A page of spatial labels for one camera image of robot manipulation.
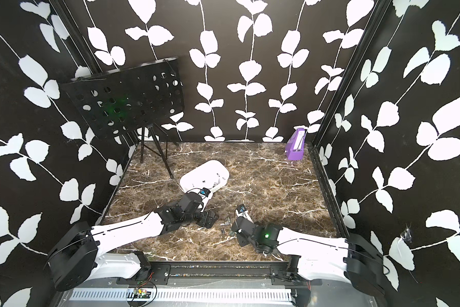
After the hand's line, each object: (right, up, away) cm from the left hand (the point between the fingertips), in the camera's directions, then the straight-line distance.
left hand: (213, 211), depth 83 cm
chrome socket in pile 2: (+4, -10, +2) cm, 11 cm away
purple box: (+44, +31, +24) cm, 59 cm away
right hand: (+11, -6, -3) cm, 13 cm away
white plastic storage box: (-4, +15, +20) cm, 25 cm away
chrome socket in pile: (+6, -6, +4) cm, 9 cm away
